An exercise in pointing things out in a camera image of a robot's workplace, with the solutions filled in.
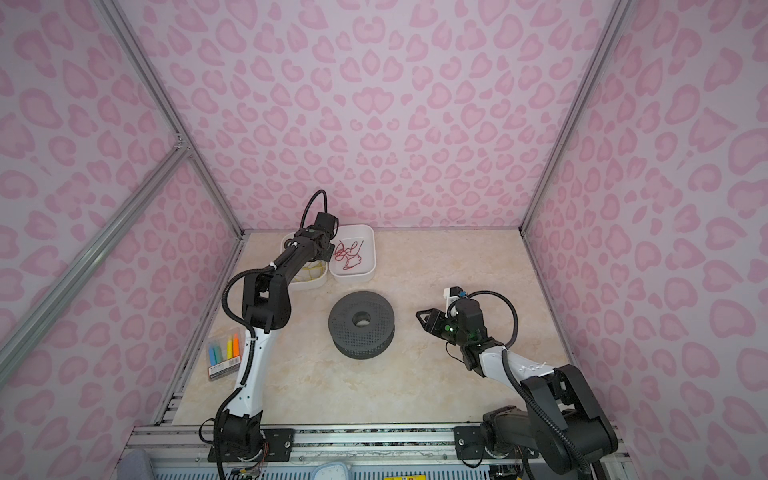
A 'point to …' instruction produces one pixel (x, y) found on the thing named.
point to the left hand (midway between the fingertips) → (318, 245)
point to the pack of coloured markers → (224, 355)
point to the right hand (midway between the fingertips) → (421, 314)
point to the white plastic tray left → (313, 276)
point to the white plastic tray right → (366, 270)
